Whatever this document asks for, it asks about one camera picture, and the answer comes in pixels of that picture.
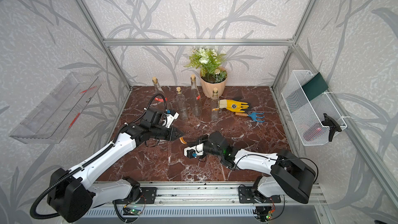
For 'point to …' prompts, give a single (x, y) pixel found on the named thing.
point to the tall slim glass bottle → (196, 103)
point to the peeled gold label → (182, 140)
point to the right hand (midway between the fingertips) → (189, 138)
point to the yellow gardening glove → (232, 105)
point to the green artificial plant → (208, 60)
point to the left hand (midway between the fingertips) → (182, 134)
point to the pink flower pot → (207, 87)
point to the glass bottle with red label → (159, 96)
